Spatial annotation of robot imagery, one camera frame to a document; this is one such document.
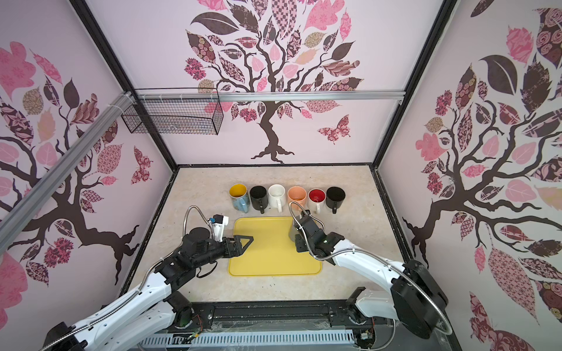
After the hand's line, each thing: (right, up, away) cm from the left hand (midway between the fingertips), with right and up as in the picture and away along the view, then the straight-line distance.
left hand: (247, 244), depth 77 cm
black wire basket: (-34, +55, +18) cm, 67 cm away
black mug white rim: (+2, +15, +22) cm, 26 cm away
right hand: (+20, +1, +9) cm, 22 cm away
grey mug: (+17, +1, +18) cm, 25 cm away
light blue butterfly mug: (-8, +17, +22) cm, 29 cm away
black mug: (+36, +16, +19) cm, 43 cm away
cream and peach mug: (+20, +17, +26) cm, 37 cm away
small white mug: (+28, +14, +25) cm, 41 cm away
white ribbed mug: (+9, +16, +26) cm, 32 cm away
